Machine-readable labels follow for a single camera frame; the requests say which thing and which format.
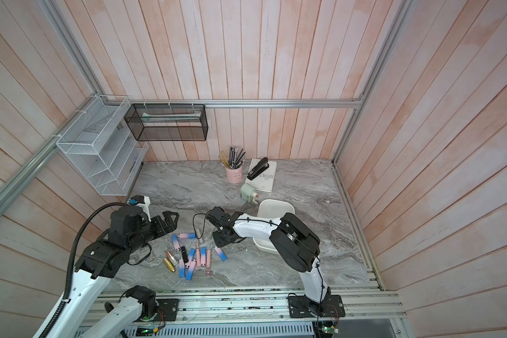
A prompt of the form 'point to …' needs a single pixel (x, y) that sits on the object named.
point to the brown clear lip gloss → (170, 257)
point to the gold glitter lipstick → (170, 265)
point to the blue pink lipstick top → (187, 236)
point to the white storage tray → (274, 209)
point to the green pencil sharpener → (248, 193)
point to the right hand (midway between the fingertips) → (221, 239)
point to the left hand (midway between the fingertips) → (169, 222)
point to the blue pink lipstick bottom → (182, 268)
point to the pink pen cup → (234, 176)
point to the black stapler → (260, 167)
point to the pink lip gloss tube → (198, 255)
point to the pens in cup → (236, 158)
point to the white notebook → (264, 182)
